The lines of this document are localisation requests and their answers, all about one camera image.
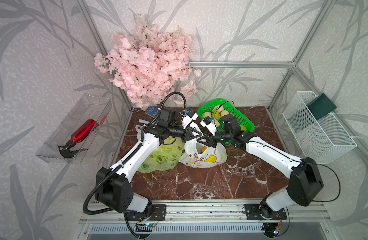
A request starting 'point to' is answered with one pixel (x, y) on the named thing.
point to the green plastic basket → (241, 120)
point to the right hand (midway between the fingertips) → (198, 137)
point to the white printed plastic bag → (199, 155)
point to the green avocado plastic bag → (165, 157)
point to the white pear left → (205, 114)
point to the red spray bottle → (79, 134)
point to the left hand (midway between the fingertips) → (200, 135)
